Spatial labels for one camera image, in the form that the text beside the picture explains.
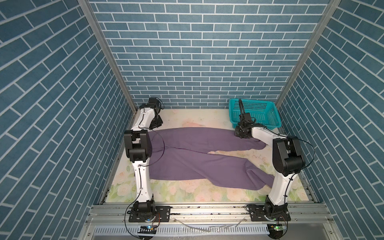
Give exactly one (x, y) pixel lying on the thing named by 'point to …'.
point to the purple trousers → (184, 153)
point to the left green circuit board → (148, 229)
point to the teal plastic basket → (264, 112)
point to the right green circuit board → (276, 230)
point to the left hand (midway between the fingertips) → (156, 125)
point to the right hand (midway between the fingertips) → (237, 130)
